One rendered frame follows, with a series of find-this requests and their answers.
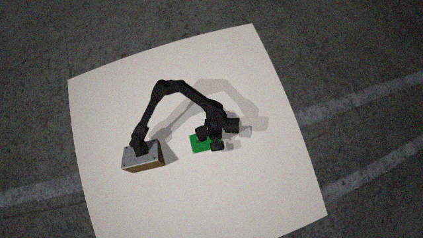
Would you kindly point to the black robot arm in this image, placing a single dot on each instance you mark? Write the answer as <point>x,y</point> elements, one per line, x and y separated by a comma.
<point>211,107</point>

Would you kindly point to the green circuit board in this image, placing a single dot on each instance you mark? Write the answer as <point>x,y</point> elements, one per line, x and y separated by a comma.
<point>198,146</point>

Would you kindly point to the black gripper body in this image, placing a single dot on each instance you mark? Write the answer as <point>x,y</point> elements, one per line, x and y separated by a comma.
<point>217,145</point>

